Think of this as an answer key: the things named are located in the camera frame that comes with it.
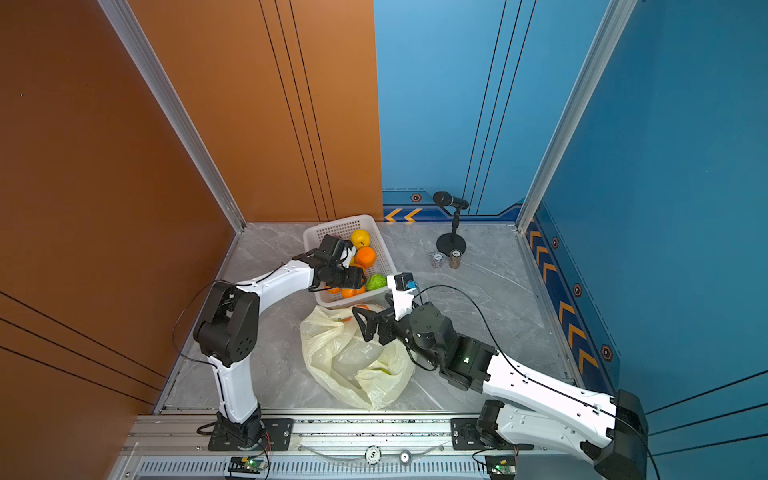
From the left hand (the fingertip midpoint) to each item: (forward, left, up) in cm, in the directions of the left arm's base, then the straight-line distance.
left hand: (360, 277), depth 97 cm
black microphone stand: (+20, -31, -5) cm, 37 cm away
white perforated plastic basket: (+21, +7, +1) cm, 22 cm away
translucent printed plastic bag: (-33, -5, +6) cm, 34 cm away
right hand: (-22, -5, +21) cm, 31 cm away
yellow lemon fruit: (+16, +1, +1) cm, 16 cm away
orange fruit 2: (-7, +2, +1) cm, 7 cm away
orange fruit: (+9, -1, 0) cm, 9 cm away
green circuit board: (-49, +23, -8) cm, 55 cm away
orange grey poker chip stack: (+9, -32, -1) cm, 34 cm away
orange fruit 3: (-9, +6, +5) cm, 12 cm away
